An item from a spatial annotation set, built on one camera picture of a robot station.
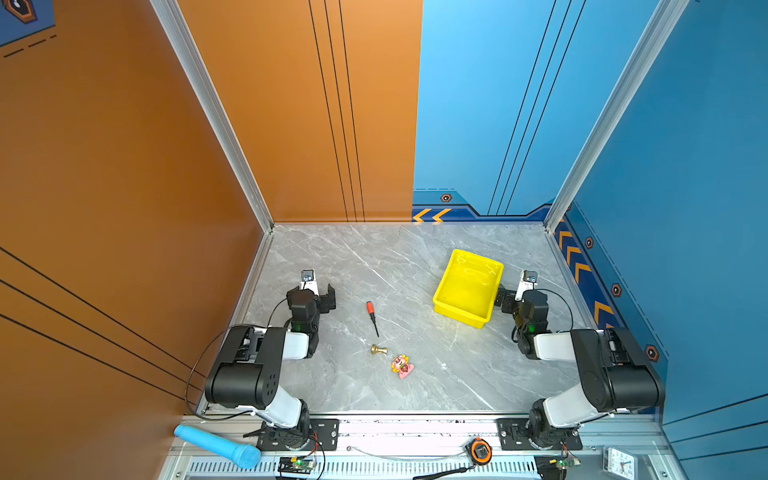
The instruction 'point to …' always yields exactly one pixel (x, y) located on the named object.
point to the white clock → (619, 464)
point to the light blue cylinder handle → (244, 455)
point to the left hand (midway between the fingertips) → (313, 283)
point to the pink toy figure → (401, 365)
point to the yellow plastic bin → (468, 289)
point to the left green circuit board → (302, 464)
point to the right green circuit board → (568, 462)
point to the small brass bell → (375, 349)
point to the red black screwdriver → (371, 311)
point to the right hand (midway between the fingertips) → (514, 286)
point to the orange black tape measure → (480, 451)
